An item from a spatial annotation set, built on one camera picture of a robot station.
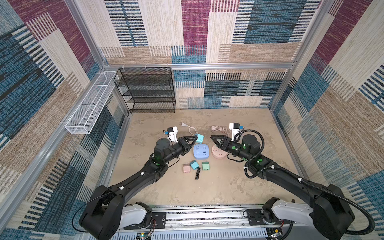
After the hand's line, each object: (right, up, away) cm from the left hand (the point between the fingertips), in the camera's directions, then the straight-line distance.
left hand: (198, 137), depth 74 cm
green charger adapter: (+5, -18, +16) cm, 25 cm away
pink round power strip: (+13, -12, +20) cm, 27 cm away
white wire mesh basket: (-54, +10, -1) cm, 55 cm away
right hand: (+7, -2, +2) cm, 7 cm away
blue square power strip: (+2, -11, +21) cm, 23 cm away
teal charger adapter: (+1, -1, +1) cm, 1 cm away
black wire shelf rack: (-35, +32, +35) cm, 59 cm away
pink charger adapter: (-6, -20, +17) cm, 27 cm away
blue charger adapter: (-2, -18, +16) cm, 24 cm away
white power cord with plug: (-3, +2, +35) cm, 35 cm away
